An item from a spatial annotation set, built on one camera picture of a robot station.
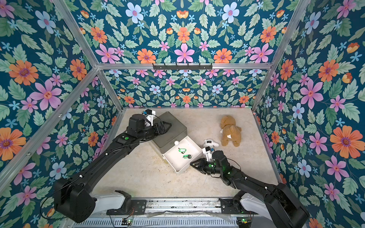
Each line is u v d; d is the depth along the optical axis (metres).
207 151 0.78
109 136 1.08
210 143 0.96
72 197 0.38
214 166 0.69
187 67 0.92
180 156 0.85
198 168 0.72
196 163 0.78
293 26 0.75
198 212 0.73
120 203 0.62
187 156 0.84
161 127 0.69
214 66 0.93
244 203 0.61
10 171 0.49
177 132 0.84
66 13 0.70
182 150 0.86
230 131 0.89
